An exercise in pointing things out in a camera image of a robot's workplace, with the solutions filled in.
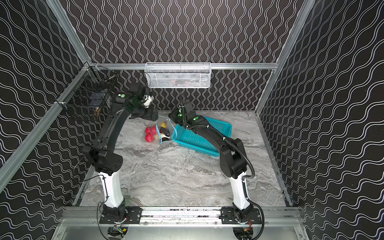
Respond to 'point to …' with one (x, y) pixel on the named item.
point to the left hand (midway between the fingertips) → (154, 115)
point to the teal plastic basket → (200, 142)
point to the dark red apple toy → (149, 138)
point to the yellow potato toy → (163, 125)
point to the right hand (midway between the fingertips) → (167, 115)
